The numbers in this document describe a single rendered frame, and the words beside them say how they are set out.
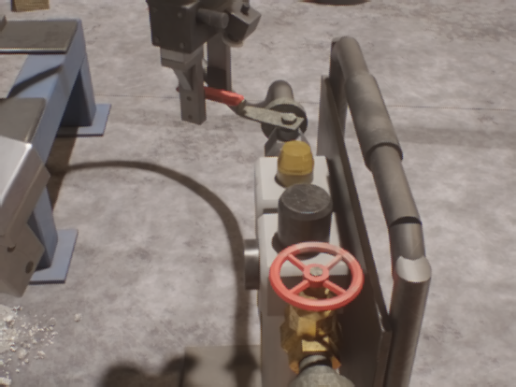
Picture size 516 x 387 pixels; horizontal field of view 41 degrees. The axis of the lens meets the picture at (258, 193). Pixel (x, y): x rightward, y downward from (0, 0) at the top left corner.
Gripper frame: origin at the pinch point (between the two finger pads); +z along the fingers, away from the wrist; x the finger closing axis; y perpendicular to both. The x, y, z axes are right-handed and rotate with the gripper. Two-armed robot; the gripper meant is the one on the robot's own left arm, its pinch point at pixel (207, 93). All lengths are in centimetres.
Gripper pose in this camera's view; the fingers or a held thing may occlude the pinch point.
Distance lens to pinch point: 80.0
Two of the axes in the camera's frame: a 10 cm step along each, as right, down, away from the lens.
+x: 4.5, -5.5, 7.1
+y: 8.9, 2.7, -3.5
